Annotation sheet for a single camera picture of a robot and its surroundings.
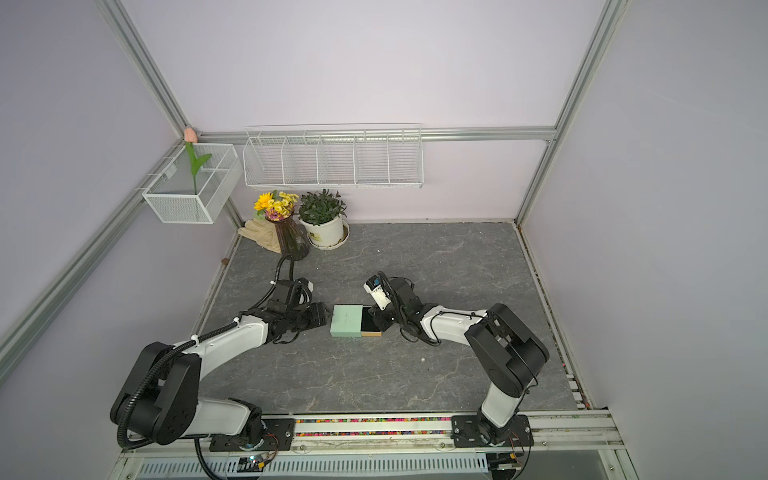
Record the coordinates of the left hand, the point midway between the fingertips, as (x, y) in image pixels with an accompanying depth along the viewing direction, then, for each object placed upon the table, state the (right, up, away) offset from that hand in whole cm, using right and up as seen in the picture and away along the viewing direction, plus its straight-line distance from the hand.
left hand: (326, 316), depth 90 cm
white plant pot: (-4, +25, +19) cm, 32 cm away
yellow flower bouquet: (-16, +34, +2) cm, 38 cm away
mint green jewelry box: (+8, -2, +2) cm, 8 cm away
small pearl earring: (+29, -11, -5) cm, 31 cm away
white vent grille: (+1, -31, -19) cm, 37 cm away
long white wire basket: (+1, +52, +10) cm, 53 cm away
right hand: (+13, +3, +1) cm, 14 cm away
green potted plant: (-4, +34, +10) cm, 36 cm away
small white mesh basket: (-38, +39, -2) cm, 54 cm away
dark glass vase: (-15, +25, +13) cm, 32 cm away
